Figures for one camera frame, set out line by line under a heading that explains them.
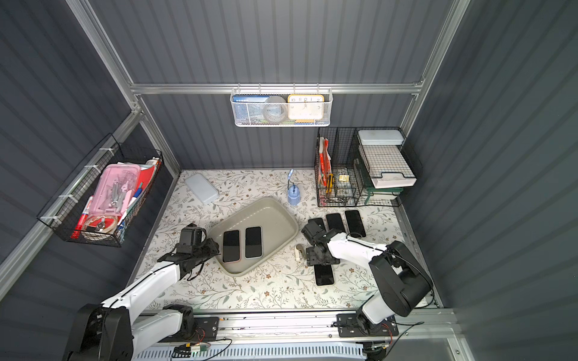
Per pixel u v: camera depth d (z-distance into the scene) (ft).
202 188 3.68
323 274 2.80
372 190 3.25
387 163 3.16
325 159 3.78
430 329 2.41
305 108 2.90
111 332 1.32
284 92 2.91
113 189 2.37
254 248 3.01
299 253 2.92
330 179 3.76
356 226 3.25
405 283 1.47
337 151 3.80
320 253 2.14
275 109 2.98
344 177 3.79
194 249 2.24
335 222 3.27
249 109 3.03
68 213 2.04
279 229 3.18
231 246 2.99
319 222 3.35
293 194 3.33
